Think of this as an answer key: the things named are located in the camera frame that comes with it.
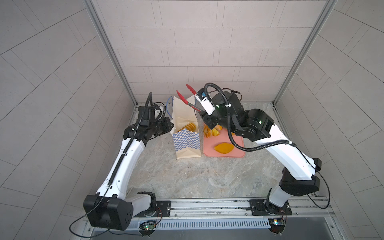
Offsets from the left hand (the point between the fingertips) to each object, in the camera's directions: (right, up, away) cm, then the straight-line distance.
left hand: (177, 122), depth 74 cm
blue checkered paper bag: (+4, -12, +7) cm, 15 cm away
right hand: (+12, +6, -14) cm, 19 cm away
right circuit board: (+47, -47, -6) cm, 67 cm away
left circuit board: (-11, -44, -10) cm, 47 cm away
